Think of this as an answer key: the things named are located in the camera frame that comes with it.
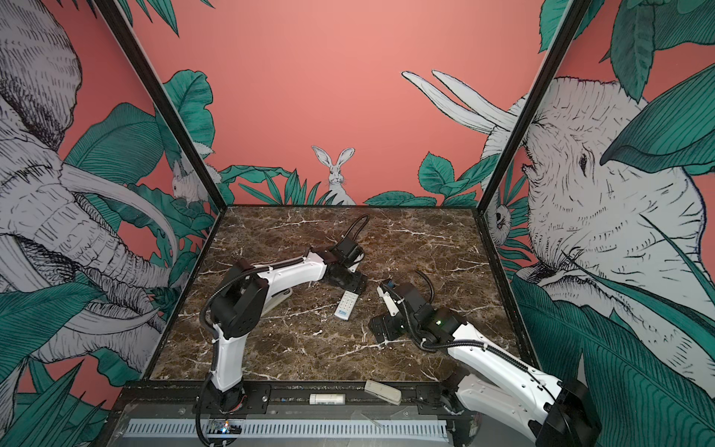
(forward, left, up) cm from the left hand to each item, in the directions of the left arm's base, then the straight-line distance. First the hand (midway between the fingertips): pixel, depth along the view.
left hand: (358, 281), depth 93 cm
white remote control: (-7, +4, -3) cm, 9 cm away
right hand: (-16, -5, +7) cm, 18 cm away
